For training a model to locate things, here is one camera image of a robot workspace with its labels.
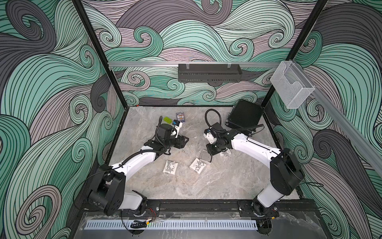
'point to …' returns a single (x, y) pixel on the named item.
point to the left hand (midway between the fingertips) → (185, 136)
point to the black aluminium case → (244, 116)
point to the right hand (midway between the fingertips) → (208, 151)
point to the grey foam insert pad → (228, 152)
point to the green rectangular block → (167, 120)
